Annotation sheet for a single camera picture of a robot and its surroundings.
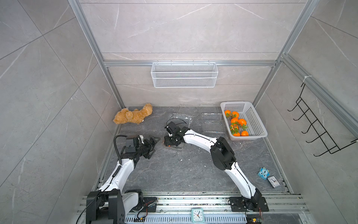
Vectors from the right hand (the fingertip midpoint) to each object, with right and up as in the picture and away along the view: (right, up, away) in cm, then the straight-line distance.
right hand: (168, 142), depth 96 cm
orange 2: (+50, +6, 0) cm, 50 cm away
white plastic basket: (+64, +23, +17) cm, 70 cm away
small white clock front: (+18, -32, -28) cm, 46 cm away
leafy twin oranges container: (+49, +20, +13) cm, 55 cm away
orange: (+55, +6, +1) cm, 55 cm away
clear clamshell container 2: (+32, +17, +6) cm, 37 cm away
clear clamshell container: (+8, -3, 0) cm, 9 cm away
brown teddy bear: (-26, +19, +7) cm, 33 cm away
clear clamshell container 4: (+34, +5, +7) cm, 35 cm away
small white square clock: (+64, -20, -17) cm, 69 cm away
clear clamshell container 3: (+9, +16, -19) cm, 27 cm away
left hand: (-4, +3, -12) cm, 13 cm away
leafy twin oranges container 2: (+53, +13, +8) cm, 55 cm away
